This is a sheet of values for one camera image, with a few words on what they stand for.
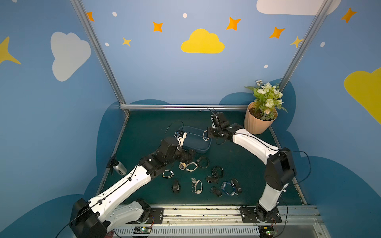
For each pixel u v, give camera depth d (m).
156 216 0.75
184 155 0.66
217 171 0.88
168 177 0.86
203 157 0.91
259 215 0.66
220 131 0.67
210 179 0.86
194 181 0.83
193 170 0.89
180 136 0.65
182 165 0.87
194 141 1.08
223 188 0.82
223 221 0.74
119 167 0.81
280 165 0.52
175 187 0.77
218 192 0.80
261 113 1.01
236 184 0.84
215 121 0.71
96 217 0.39
